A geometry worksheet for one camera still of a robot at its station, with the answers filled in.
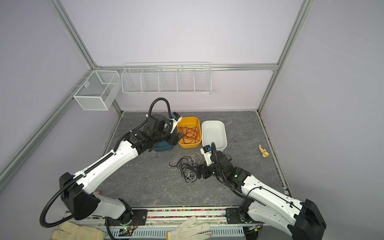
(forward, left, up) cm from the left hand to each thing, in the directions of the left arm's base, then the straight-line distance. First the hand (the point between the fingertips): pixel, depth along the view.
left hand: (178, 131), depth 76 cm
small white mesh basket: (+36, +53, +1) cm, 64 cm away
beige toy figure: (-4, -53, -23) cm, 58 cm away
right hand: (-14, -10, -12) cm, 21 cm away
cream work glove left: (-37, +53, -24) cm, 69 cm away
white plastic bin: (+18, -23, -26) cm, 39 cm away
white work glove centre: (-41, -2, -25) cm, 48 cm away
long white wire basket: (+43, +8, +4) cm, 44 cm away
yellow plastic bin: (+23, -6, -25) cm, 35 cm away
